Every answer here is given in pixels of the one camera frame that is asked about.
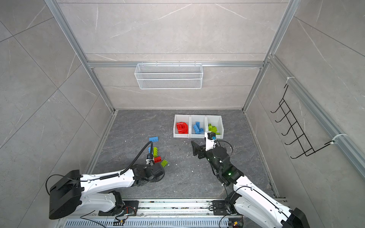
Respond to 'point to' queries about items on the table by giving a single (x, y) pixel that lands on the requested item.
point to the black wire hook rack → (302, 140)
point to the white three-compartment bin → (216, 120)
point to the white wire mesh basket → (167, 76)
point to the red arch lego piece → (182, 128)
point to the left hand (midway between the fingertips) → (156, 172)
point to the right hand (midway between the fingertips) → (198, 139)
